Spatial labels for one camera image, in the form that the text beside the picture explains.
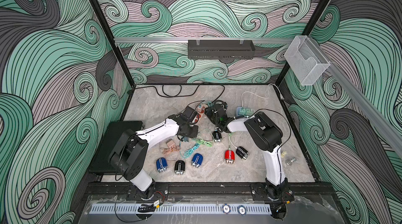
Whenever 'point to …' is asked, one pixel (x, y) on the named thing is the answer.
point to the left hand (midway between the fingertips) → (195, 132)
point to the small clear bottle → (288, 162)
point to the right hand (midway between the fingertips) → (203, 111)
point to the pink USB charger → (170, 144)
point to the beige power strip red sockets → (200, 110)
